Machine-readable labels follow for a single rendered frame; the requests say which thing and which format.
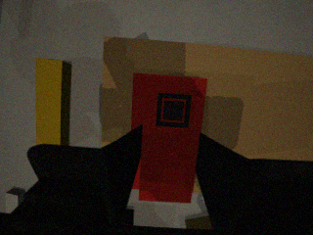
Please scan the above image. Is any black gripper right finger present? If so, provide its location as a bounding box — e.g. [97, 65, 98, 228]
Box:
[196, 133, 313, 230]

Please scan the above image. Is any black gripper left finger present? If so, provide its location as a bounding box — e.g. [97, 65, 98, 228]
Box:
[26, 124, 143, 224]

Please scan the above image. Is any tan wooden panel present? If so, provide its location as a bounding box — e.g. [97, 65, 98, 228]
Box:
[101, 36, 313, 162]

